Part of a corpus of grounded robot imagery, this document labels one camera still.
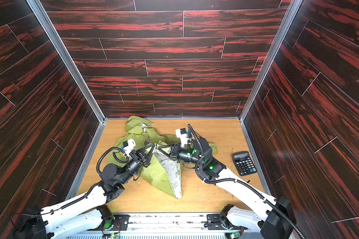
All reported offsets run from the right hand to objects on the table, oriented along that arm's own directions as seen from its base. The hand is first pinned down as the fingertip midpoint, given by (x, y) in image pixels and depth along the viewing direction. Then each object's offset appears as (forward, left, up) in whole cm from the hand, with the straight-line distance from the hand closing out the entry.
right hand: (159, 147), depth 63 cm
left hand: (-1, +2, +1) cm, 2 cm away
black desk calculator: (+11, -48, -33) cm, 60 cm away
